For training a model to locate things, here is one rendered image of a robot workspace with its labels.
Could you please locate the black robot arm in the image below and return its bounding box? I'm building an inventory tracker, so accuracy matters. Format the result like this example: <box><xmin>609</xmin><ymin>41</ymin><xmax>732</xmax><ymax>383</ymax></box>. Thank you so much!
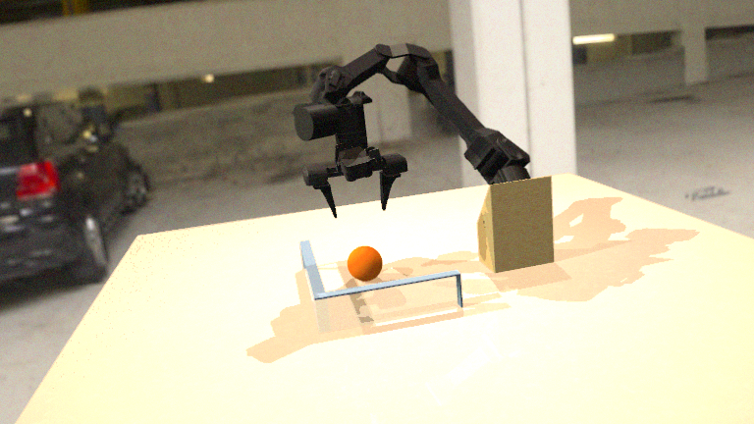
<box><xmin>292</xmin><ymin>42</ymin><xmax>530</xmax><ymax>186</ymax></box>

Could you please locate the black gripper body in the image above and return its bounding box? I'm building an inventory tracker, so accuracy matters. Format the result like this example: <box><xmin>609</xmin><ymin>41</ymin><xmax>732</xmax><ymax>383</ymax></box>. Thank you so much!
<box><xmin>302</xmin><ymin>130</ymin><xmax>407</xmax><ymax>186</ymax></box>

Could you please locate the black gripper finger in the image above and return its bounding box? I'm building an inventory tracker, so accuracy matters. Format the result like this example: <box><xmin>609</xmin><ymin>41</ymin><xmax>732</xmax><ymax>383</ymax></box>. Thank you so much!
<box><xmin>313</xmin><ymin>181</ymin><xmax>337</xmax><ymax>219</ymax></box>
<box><xmin>380</xmin><ymin>171</ymin><xmax>401</xmax><ymax>211</ymax></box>

